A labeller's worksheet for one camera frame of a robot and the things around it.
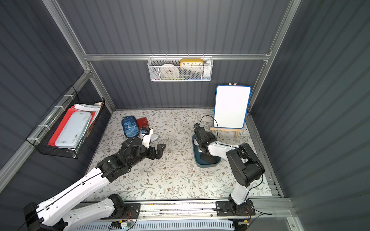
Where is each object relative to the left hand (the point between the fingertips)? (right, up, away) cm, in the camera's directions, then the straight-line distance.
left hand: (158, 143), depth 72 cm
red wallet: (-20, +11, +38) cm, 45 cm away
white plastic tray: (-41, +7, -3) cm, 41 cm away
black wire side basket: (-49, +4, -9) cm, 50 cm away
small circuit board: (-19, -40, -1) cm, 45 cm away
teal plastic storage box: (+22, -14, +14) cm, 30 cm away
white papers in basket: (-37, +19, +8) cm, 42 cm away
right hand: (+30, +3, +24) cm, 39 cm away
